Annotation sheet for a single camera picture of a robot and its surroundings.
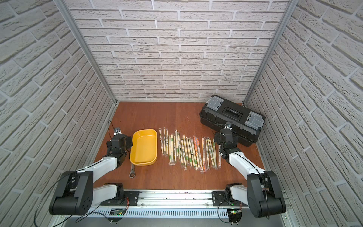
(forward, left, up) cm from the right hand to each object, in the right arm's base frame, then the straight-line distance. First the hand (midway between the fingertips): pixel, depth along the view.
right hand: (227, 134), depth 90 cm
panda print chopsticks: (+2, +44, -7) cm, 45 cm away
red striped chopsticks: (-9, +16, -8) cm, 20 cm away
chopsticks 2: (-11, +6, -9) cm, 15 cm away
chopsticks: (-9, +23, -8) cm, 25 cm away
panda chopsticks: (-8, +29, -8) cm, 31 cm away
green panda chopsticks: (+2, +41, -7) cm, 42 cm away
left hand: (+3, +69, 0) cm, 69 cm away
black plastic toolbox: (+2, -10, +8) cm, 13 cm away
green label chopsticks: (-5, +37, -8) cm, 39 cm away
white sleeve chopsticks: (-4, +25, -8) cm, 27 cm away
